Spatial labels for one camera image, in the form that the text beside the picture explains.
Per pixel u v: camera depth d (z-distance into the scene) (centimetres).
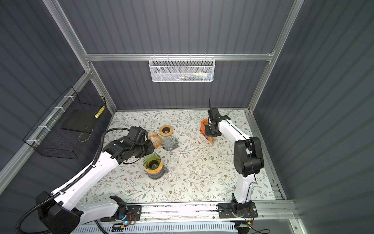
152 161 81
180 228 77
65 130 72
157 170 78
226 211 74
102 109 84
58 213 37
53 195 39
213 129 81
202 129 104
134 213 72
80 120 75
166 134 103
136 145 59
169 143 96
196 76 92
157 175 83
